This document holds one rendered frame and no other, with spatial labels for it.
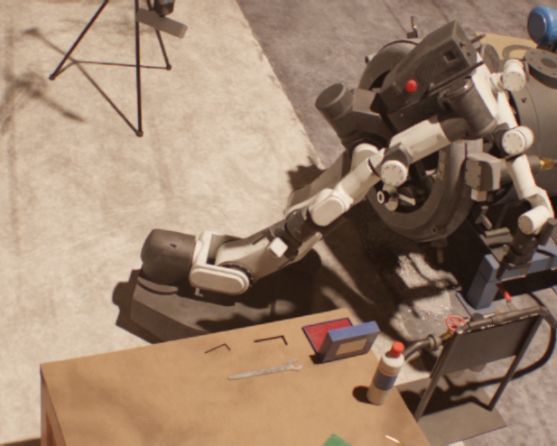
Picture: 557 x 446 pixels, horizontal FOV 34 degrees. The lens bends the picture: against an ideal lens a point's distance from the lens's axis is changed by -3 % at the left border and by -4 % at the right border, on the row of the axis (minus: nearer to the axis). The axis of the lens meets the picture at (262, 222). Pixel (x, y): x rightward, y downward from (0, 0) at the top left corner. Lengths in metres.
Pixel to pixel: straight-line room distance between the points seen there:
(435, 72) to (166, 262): 1.15
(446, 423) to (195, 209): 1.37
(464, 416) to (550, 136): 1.09
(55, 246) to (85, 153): 0.61
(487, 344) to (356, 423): 0.65
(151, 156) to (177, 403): 1.77
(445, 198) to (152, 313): 1.09
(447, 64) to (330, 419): 1.06
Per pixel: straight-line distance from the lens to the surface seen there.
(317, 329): 2.87
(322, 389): 2.73
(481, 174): 3.17
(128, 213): 3.85
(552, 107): 3.62
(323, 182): 3.01
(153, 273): 3.27
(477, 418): 3.46
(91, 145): 4.19
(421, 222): 3.44
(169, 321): 3.25
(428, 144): 2.61
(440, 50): 2.68
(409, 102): 2.75
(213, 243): 3.34
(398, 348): 2.59
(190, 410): 2.60
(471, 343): 3.07
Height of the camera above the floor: 2.53
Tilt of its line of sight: 40 degrees down
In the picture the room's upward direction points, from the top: 13 degrees clockwise
